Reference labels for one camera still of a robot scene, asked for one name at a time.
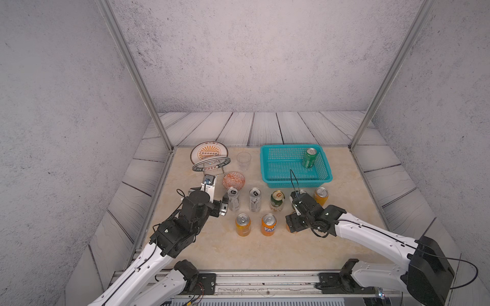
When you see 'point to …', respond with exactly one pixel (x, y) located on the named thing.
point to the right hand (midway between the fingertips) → (296, 219)
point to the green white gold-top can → (277, 199)
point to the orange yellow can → (243, 225)
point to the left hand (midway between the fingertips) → (218, 191)
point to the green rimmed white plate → (212, 164)
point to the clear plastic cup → (244, 159)
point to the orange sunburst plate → (207, 149)
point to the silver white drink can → (233, 199)
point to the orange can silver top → (288, 229)
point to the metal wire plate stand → (217, 174)
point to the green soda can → (302, 191)
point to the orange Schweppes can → (321, 195)
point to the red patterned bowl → (233, 179)
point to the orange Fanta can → (268, 223)
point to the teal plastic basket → (275, 163)
